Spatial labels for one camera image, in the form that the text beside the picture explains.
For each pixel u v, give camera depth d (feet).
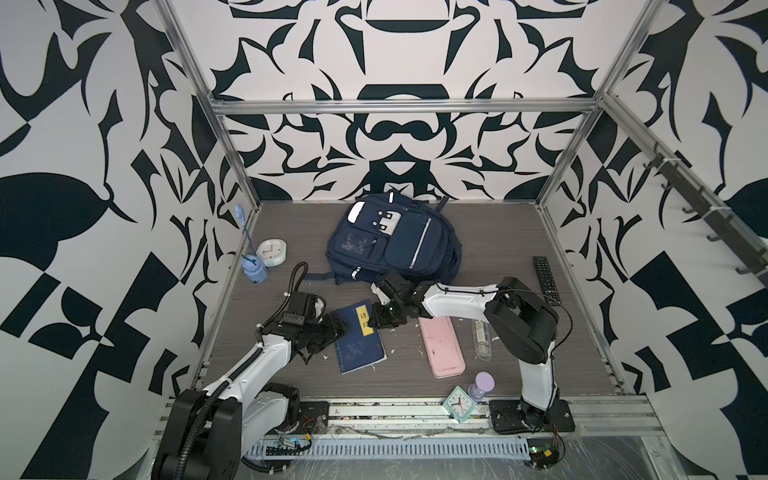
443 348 2.72
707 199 1.97
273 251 3.36
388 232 3.45
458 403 2.46
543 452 2.33
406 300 2.36
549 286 3.16
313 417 2.41
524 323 1.66
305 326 2.20
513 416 2.44
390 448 2.34
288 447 2.38
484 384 2.34
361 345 2.80
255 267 3.07
